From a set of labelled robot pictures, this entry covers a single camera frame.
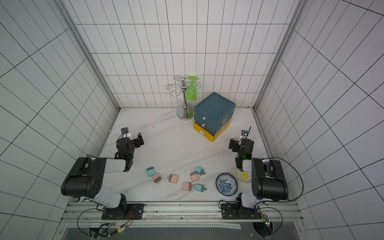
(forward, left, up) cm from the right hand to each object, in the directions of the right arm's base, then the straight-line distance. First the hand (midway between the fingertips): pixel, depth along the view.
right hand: (235, 137), depth 95 cm
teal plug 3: (-32, +22, -2) cm, 39 cm away
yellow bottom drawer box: (+3, +21, 0) cm, 21 cm away
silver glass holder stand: (+25, +36, -5) cm, 44 cm away
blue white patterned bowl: (-28, +7, -5) cm, 30 cm away
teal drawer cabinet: (+7, +16, +16) cm, 23 cm away
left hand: (-4, +67, +2) cm, 67 cm away
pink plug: (-27, +38, -4) cm, 47 cm away
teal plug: (-24, +52, -4) cm, 57 cm away
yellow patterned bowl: (-23, -3, -5) cm, 24 cm away
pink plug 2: (-25, +26, -4) cm, 36 cm away
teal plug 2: (-23, +23, -2) cm, 32 cm away
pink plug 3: (-31, +29, -4) cm, 43 cm away
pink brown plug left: (-28, +47, -4) cm, 55 cm away
